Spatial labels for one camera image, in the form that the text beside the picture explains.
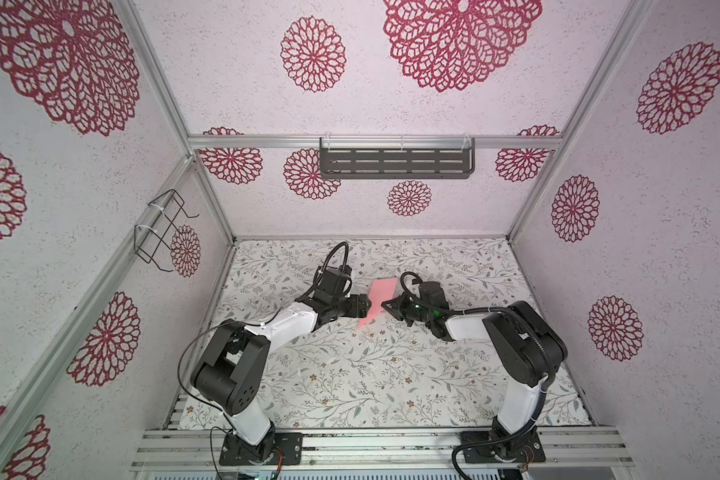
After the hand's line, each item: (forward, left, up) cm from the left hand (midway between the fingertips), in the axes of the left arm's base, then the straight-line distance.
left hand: (359, 307), depth 92 cm
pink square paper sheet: (+10, -8, -6) cm, 14 cm away
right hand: (+2, -7, +1) cm, 7 cm away
